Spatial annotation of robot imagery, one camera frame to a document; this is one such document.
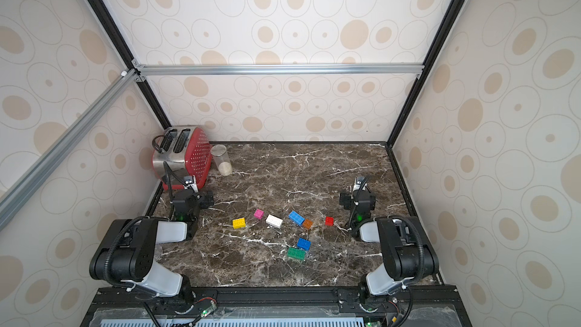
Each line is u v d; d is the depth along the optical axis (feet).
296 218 3.01
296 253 2.71
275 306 2.40
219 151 3.18
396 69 3.10
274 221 3.02
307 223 2.94
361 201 2.34
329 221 2.97
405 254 1.49
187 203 2.34
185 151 2.96
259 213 3.02
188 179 2.65
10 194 1.69
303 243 2.80
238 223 2.94
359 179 2.72
